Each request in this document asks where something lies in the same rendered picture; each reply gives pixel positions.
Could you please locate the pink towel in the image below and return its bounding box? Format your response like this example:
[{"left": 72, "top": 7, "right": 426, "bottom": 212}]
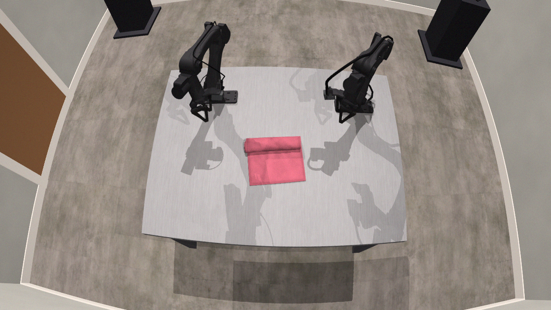
[{"left": 244, "top": 136, "right": 306, "bottom": 186}]

